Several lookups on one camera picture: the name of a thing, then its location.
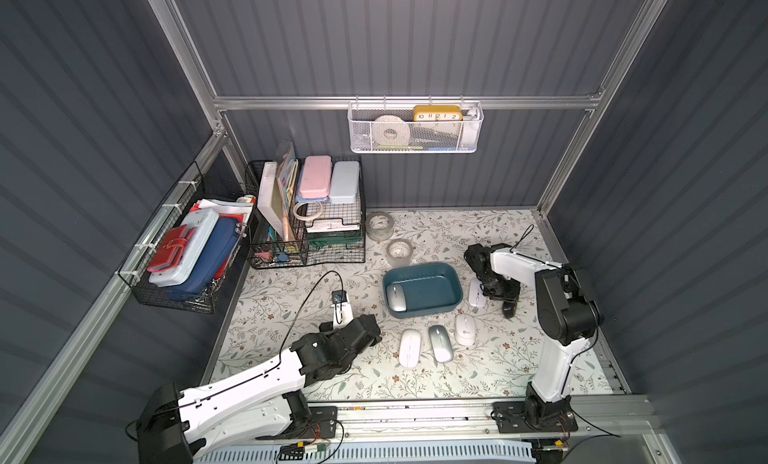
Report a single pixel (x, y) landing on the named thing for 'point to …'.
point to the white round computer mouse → (465, 330)
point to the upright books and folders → (277, 191)
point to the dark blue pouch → (217, 250)
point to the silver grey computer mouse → (441, 342)
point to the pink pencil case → (315, 179)
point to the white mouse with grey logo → (476, 296)
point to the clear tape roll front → (399, 252)
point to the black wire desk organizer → (324, 231)
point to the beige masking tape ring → (307, 218)
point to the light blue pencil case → (345, 182)
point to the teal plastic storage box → (433, 289)
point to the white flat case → (204, 221)
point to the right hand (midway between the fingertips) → (518, 304)
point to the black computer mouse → (508, 309)
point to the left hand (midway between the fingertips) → (360, 321)
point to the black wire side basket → (198, 192)
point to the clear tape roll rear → (379, 225)
